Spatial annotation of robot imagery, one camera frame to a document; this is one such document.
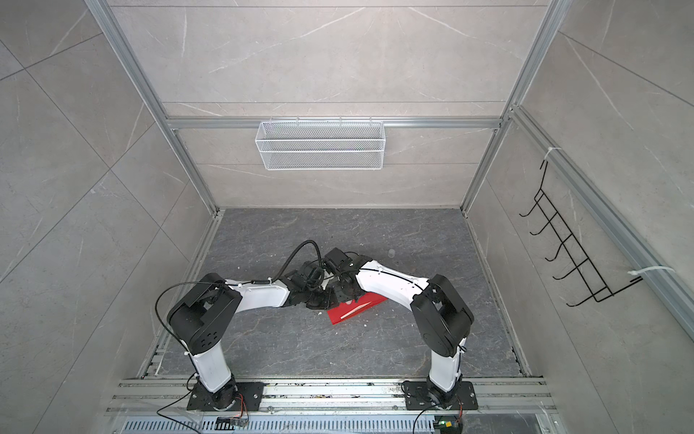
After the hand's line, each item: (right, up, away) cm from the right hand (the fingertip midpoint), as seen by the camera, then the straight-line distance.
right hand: (347, 290), depth 90 cm
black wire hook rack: (+57, +16, -23) cm, 64 cm away
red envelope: (0, -7, 0) cm, 7 cm away
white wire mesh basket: (-10, +53, +11) cm, 55 cm away
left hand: (-3, -3, +2) cm, 4 cm away
